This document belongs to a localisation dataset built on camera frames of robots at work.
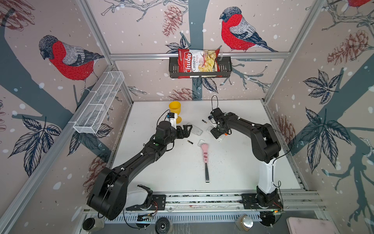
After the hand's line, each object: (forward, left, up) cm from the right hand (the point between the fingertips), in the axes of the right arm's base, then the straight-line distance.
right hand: (218, 133), depth 99 cm
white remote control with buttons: (+1, +7, +1) cm, 7 cm away
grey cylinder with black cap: (-54, +58, +10) cm, 80 cm away
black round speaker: (-53, +28, +10) cm, 60 cm away
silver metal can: (-50, -6, +9) cm, 51 cm away
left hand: (-8, +20, +19) cm, 29 cm away
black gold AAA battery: (-7, +20, -1) cm, 21 cm away
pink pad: (-49, -33, -1) cm, 59 cm away
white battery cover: (-6, +12, -2) cm, 14 cm away
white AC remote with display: (+4, +17, -1) cm, 17 cm away
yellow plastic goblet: (+13, +30, +12) cm, 35 cm away
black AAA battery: (+11, +10, -1) cm, 15 cm away
